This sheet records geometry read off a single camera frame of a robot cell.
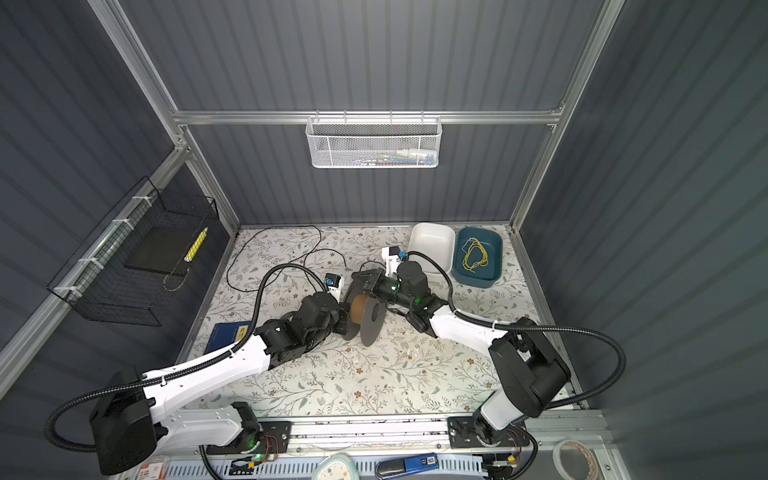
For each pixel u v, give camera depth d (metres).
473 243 1.11
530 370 0.45
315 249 1.13
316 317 0.59
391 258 0.76
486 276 1.04
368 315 0.83
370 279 0.71
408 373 0.85
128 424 0.39
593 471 0.68
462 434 0.74
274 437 0.72
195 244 0.78
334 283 0.69
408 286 0.64
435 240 1.17
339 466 0.68
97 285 0.64
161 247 0.78
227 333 0.91
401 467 0.66
